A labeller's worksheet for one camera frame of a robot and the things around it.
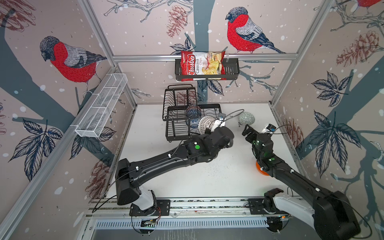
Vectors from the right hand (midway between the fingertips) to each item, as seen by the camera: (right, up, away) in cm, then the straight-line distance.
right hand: (250, 130), depth 83 cm
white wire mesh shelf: (-81, +6, -11) cm, 82 cm away
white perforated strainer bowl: (-26, +5, -9) cm, 27 cm away
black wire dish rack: (-41, +11, +26) cm, 50 cm away
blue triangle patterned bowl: (-33, +11, +28) cm, 44 cm away
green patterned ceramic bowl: (+7, +6, +27) cm, 29 cm away
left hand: (-19, +2, -15) cm, 24 cm away
